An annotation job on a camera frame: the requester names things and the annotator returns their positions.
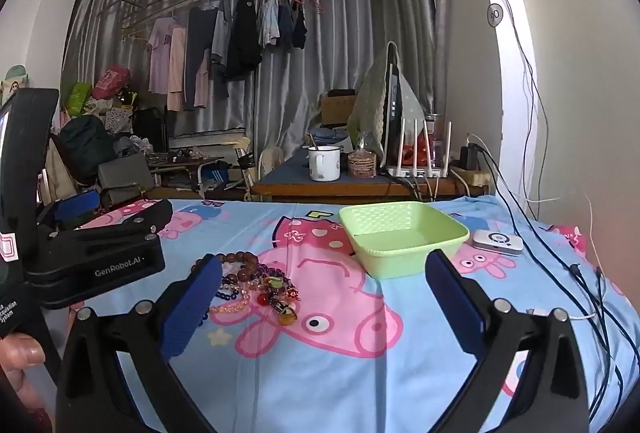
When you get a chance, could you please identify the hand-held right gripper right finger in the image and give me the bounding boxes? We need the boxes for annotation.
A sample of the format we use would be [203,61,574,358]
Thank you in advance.
[424,249,591,433]

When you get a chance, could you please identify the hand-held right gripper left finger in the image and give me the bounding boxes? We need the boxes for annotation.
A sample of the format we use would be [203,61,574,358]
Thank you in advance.
[55,253,226,433]

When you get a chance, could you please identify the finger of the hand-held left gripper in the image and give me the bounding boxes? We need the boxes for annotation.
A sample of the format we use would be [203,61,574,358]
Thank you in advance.
[47,199,174,248]
[36,189,102,232]

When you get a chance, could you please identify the pink crystal bead bracelet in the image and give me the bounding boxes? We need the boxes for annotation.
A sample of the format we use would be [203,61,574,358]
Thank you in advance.
[209,285,258,315]

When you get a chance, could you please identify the brown wooden bead bracelet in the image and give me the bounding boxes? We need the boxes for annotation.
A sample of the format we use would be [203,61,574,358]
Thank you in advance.
[191,251,266,286]

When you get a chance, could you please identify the green plastic basket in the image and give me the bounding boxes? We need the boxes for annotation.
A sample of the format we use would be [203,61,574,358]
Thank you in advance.
[339,201,471,280]

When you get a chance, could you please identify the pile of beaded bracelets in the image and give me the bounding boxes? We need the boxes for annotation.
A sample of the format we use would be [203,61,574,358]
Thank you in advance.
[215,264,301,304]

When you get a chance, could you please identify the person's left hand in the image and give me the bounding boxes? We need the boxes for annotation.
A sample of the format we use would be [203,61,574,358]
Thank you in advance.
[0,332,53,433]

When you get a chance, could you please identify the grey handbag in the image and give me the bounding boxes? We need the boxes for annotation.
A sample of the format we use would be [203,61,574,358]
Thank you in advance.
[97,153,156,210]

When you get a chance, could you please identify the dark green backpack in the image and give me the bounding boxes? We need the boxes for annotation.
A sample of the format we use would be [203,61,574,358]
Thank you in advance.
[59,115,119,184]

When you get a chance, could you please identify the small white device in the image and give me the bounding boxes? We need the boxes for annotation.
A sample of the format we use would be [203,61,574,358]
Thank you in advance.
[472,229,524,257]

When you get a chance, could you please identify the blue and white bag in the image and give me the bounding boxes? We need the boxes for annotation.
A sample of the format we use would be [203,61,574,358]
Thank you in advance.
[199,163,231,186]

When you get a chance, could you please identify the black suitcase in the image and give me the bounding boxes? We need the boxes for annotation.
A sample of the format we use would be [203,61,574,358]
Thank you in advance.
[133,108,166,146]

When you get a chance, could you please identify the green bag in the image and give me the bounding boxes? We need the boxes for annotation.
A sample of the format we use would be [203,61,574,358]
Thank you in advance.
[62,82,94,116]

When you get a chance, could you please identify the beige power strip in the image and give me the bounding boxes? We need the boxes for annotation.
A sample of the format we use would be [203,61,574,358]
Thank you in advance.
[450,165,489,187]

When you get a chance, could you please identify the pink bag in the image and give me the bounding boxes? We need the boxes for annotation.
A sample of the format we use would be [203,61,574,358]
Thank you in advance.
[91,65,132,100]

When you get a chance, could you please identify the white router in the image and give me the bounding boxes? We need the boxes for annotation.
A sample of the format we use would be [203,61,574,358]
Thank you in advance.
[386,118,453,178]

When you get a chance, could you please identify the cartoon printed bedsheet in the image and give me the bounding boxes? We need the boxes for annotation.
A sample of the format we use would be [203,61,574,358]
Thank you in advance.
[37,195,628,433]

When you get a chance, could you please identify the red plastic bag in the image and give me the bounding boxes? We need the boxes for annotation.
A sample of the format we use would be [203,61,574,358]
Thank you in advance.
[397,131,434,167]

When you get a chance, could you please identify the glass jar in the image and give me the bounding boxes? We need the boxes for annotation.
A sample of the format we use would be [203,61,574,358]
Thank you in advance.
[347,133,377,179]

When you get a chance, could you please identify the pink dress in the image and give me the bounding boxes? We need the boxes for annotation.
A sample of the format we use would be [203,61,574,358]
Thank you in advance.
[147,17,187,96]

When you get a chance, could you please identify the wooden table with blue top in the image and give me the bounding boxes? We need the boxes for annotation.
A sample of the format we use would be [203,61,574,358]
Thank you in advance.
[250,145,491,204]

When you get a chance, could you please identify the white enamel mug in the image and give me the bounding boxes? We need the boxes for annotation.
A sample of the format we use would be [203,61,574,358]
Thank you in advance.
[307,146,342,182]

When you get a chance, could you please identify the dark blue pants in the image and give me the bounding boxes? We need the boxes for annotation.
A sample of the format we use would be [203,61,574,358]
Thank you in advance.
[182,5,222,112]

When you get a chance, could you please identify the black monitor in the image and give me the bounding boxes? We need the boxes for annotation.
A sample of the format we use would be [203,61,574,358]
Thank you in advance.
[381,62,404,170]

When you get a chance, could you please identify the grey shirt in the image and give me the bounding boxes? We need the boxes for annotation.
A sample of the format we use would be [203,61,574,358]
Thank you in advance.
[210,0,236,78]

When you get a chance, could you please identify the blue folded cloth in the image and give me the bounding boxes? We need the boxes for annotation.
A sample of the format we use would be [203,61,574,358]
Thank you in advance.
[306,125,352,147]

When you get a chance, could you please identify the black jacket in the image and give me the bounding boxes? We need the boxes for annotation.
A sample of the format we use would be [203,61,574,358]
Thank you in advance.
[225,0,264,82]

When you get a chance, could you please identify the cardboard box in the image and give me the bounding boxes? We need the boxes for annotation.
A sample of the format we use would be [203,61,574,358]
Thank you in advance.
[320,95,357,126]

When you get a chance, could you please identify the light blue shirt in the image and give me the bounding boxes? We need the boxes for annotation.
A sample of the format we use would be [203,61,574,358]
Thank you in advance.
[259,0,281,48]

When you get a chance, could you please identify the navy garment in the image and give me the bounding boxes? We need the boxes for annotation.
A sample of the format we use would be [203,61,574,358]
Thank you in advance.
[277,0,296,48]

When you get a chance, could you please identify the black shorts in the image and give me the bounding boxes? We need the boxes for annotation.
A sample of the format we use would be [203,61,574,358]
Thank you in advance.
[291,5,309,50]

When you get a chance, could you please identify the cartoon wall picture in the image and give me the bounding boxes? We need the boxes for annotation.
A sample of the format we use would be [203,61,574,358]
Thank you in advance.
[0,65,31,106]

